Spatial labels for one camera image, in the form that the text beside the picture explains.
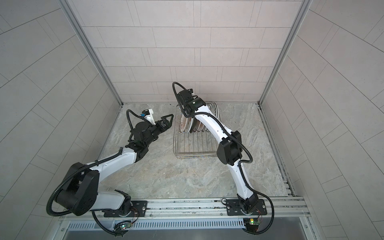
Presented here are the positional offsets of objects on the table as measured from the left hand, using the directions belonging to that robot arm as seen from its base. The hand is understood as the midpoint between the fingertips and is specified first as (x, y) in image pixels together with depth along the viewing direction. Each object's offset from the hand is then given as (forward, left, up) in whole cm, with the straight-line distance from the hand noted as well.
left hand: (173, 116), depth 79 cm
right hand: (+11, -10, -6) cm, 16 cm away
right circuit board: (-46, -38, -22) cm, 64 cm away
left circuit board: (-48, +20, -20) cm, 56 cm away
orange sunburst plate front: (+2, -11, -11) cm, 16 cm away
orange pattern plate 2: (0, -16, -12) cm, 20 cm away
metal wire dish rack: (-6, -12, -22) cm, 26 cm away
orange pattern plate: (+1, -15, -12) cm, 19 cm away
